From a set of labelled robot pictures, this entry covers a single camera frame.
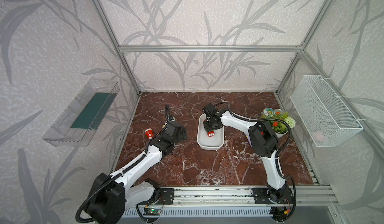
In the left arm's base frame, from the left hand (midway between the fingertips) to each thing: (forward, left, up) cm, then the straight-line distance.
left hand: (178, 131), depth 86 cm
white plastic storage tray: (-2, -17, -11) cm, 21 cm away
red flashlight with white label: (+3, +19, -8) cm, 21 cm away
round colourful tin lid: (+16, -59, -2) cm, 61 cm away
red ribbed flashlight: (+2, -20, -8) cm, 22 cm away
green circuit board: (-37, +9, -12) cm, 40 cm away
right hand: (+8, -17, -9) cm, 21 cm away
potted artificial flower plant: (0, -59, +3) cm, 59 cm away
